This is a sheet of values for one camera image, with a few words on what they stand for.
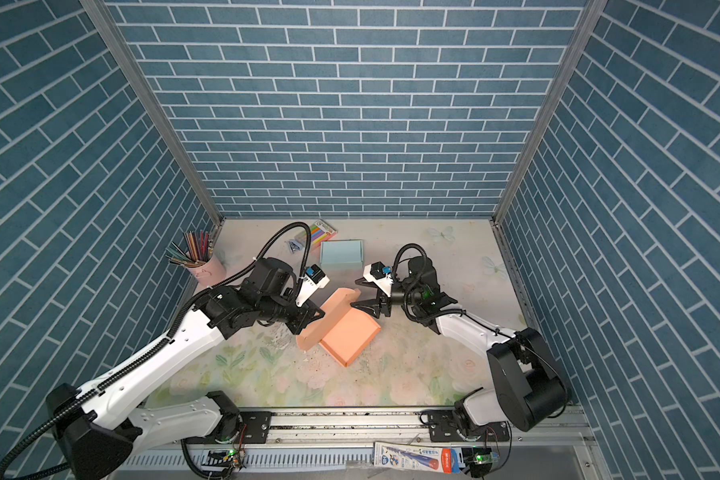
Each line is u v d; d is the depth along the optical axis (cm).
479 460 70
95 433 38
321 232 114
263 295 55
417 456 69
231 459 72
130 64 79
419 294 67
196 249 96
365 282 79
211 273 96
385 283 69
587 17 72
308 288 65
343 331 87
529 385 43
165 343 44
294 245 111
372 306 70
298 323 63
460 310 58
